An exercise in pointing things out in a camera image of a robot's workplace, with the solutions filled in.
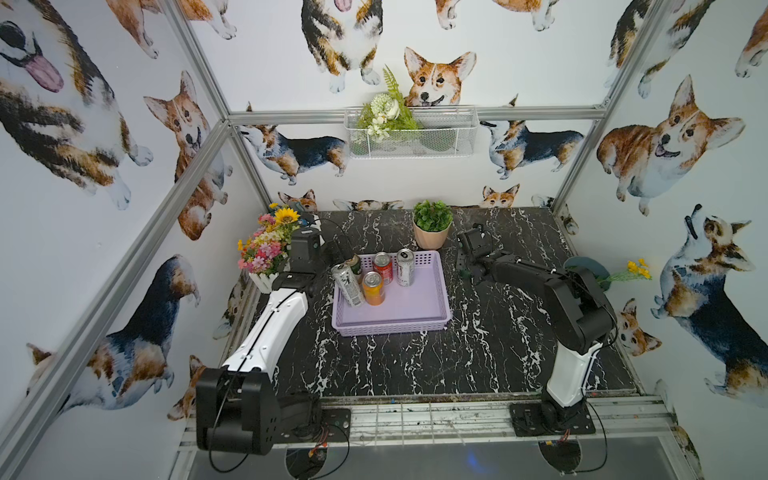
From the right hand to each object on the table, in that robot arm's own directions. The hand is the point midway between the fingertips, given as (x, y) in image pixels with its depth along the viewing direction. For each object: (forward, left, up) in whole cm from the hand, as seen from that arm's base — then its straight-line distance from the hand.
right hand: (476, 248), depth 99 cm
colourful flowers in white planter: (-8, +65, +10) cm, 66 cm away
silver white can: (-9, +23, +4) cm, 25 cm away
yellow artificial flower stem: (-15, -40, +8) cm, 43 cm away
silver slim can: (-15, +40, +3) cm, 43 cm away
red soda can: (-8, +30, +3) cm, 31 cm away
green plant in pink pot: (+8, +14, +4) cm, 17 cm away
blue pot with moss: (-8, -35, +1) cm, 36 cm away
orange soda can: (-16, +33, +2) cm, 36 cm away
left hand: (-6, +43, +15) cm, 46 cm away
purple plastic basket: (-16, +18, -8) cm, 26 cm away
